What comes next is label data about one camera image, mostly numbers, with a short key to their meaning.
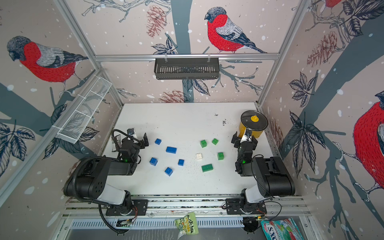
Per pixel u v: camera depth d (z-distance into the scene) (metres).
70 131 0.78
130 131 0.78
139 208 0.73
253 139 0.84
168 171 0.83
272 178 0.45
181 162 0.88
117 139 0.99
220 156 0.88
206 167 0.86
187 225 0.68
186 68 1.07
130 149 0.70
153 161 0.87
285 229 0.66
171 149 0.93
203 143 0.95
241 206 0.73
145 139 0.86
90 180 0.45
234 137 0.83
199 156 0.90
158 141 0.98
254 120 0.93
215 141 0.98
